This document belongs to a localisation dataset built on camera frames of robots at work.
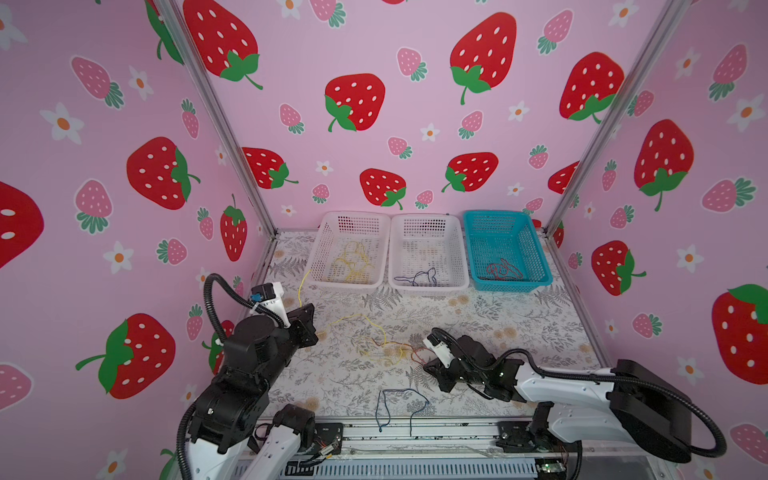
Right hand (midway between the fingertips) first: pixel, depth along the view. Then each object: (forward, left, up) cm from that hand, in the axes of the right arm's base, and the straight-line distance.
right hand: (423, 368), depth 81 cm
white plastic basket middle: (+45, +1, -3) cm, 46 cm away
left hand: (+1, +25, +28) cm, 38 cm away
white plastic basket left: (+50, +38, +1) cm, 63 cm away
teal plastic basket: (+51, -29, -5) cm, 58 cm away
